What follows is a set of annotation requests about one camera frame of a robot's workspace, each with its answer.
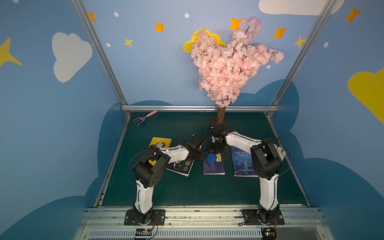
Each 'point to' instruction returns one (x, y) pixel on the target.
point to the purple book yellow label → (217, 168)
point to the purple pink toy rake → (142, 119)
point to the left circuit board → (143, 232)
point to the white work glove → (282, 154)
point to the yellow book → (161, 143)
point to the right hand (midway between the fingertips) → (209, 151)
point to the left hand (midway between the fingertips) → (205, 154)
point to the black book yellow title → (182, 167)
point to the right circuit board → (268, 233)
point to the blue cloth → (210, 157)
